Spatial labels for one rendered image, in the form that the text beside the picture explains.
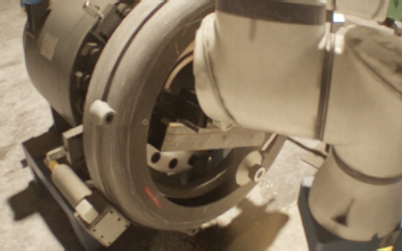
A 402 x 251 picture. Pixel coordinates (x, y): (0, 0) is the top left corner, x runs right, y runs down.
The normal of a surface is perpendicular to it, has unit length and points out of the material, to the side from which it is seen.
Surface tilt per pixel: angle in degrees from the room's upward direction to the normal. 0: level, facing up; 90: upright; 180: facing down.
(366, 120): 89
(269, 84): 79
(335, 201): 68
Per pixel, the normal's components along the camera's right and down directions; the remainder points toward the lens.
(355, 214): -0.42, 0.15
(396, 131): -0.15, 0.55
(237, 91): -0.36, 0.46
